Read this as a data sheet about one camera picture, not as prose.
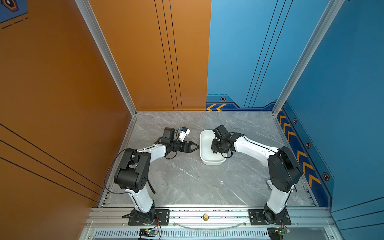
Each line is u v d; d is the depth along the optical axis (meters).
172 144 0.80
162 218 0.74
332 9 0.70
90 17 0.72
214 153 0.89
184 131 0.85
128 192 0.52
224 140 0.70
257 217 0.72
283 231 0.69
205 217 0.71
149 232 0.70
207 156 0.95
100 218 0.76
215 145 0.82
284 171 0.47
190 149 0.81
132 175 0.48
